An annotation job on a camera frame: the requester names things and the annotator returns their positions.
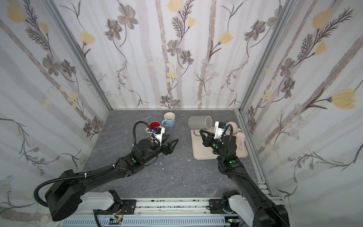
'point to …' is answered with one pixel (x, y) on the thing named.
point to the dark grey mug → (200, 122)
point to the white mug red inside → (152, 125)
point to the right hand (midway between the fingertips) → (199, 129)
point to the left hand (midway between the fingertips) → (172, 134)
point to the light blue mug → (169, 119)
